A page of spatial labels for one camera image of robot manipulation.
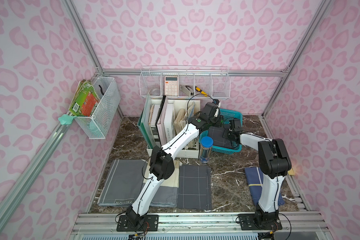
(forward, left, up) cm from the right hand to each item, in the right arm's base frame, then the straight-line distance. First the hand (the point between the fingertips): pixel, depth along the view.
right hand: (225, 131), depth 105 cm
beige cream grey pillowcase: (-42, +37, -3) cm, 56 cm away
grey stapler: (+16, +26, +24) cm, 39 cm away
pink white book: (-11, +37, +22) cm, 45 cm away
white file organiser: (-18, +23, +4) cm, 29 cm away
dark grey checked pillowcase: (-38, +21, -2) cm, 44 cm away
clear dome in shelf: (+13, +47, +25) cm, 54 cm away
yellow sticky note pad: (-25, -39, -10) cm, 48 cm away
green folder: (-16, +47, +26) cm, 56 cm away
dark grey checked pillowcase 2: (+1, +5, -4) cm, 7 cm away
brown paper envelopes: (-3, +30, +17) cm, 34 cm away
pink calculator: (+15, +37, +27) cm, 48 cm away
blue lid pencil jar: (-20, +15, +15) cm, 29 cm away
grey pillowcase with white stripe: (-34, +62, -2) cm, 71 cm away
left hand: (-2, +7, +19) cm, 21 cm away
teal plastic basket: (+21, -5, -5) cm, 22 cm away
